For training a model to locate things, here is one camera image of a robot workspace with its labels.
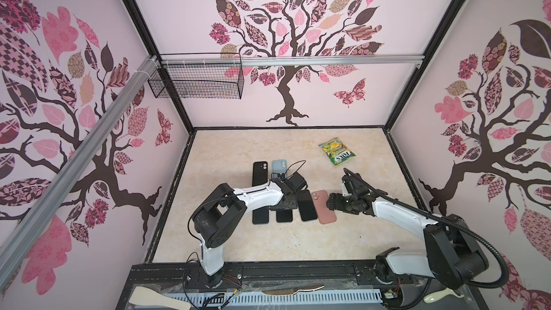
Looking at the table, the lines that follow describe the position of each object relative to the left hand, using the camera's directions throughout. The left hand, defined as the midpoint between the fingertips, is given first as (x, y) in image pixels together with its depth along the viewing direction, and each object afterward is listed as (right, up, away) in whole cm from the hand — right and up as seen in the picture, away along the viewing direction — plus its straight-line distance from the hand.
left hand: (286, 206), depth 91 cm
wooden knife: (+1, -24, -20) cm, 31 cm away
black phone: (-1, -3, -3) cm, 5 cm away
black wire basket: (-51, +64, +31) cm, 88 cm away
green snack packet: (+27, +23, +16) cm, 39 cm away
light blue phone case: (-3, +16, +14) cm, 22 cm away
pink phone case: (+16, -3, -3) cm, 17 cm away
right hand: (+21, +2, -1) cm, 21 cm away
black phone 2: (+10, -1, +4) cm, 10 cm away
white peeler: (+51, -23, -21) cm, 60 cm away
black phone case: (-12, +13, +12) cm, 21 cm away
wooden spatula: (-49, -25, -19) cm, 58 cm away
